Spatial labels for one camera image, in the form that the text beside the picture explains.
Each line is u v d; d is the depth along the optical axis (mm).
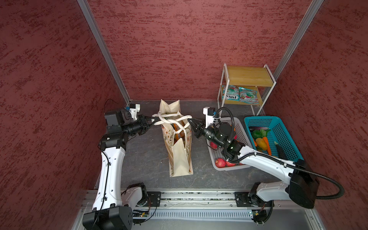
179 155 726
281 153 897
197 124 631
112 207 370
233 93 1008
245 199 739
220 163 809
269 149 914
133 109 640
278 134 970
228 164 829
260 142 914
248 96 981
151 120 667
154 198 758
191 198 757
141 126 599
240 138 923
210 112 597
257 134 947
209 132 609
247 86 1095
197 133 609
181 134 667
